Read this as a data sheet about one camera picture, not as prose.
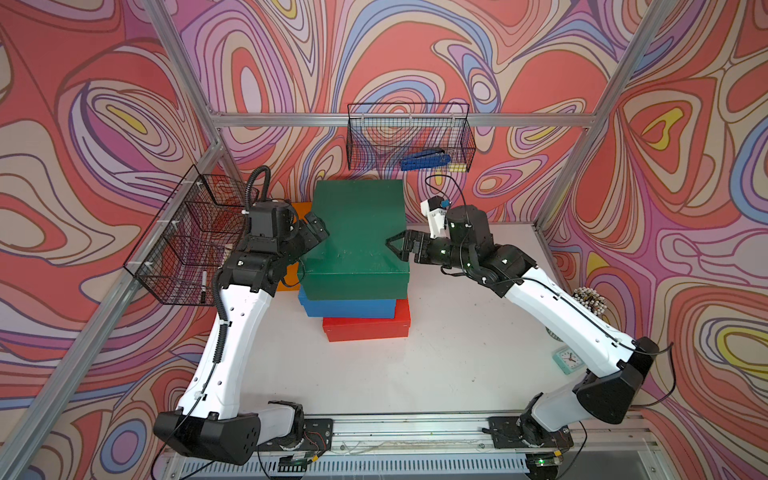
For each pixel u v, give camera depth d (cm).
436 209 60
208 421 37
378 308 78
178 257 72
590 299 77
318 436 73
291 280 58
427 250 60
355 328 78
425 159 91
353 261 65
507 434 73
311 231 62
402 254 59
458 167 84
